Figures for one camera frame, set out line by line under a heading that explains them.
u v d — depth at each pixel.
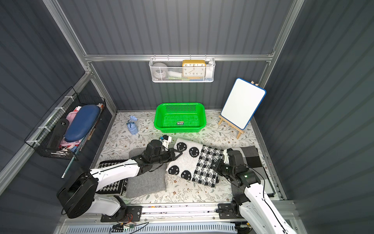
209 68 0.85
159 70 0.83
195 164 0.81
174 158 0.72
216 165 0.69
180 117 1.16
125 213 0.71
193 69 0.89
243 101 0.87
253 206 0.60
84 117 0.70
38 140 0.60
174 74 0.91
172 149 0.78
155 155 0.67
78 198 0.42
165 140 0.77
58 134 0.64
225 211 0.74
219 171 0.69
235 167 0.60
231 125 1.02
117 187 0.77
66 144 0.65
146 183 0.81
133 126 1.01
